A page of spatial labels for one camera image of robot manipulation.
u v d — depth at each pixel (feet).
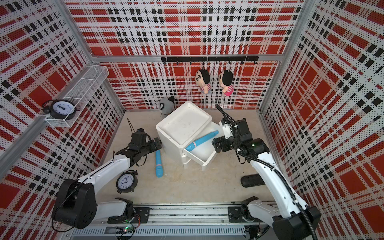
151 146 2.62
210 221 2.40
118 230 2.37
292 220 1.18
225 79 3.13
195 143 2.57
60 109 2.10
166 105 3.22
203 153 2.62
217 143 2.17
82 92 2.63
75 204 1.34
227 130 2.15
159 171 2.83
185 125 2.69
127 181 2.70
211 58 2.92
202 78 2.98
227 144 2.12
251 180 2.68
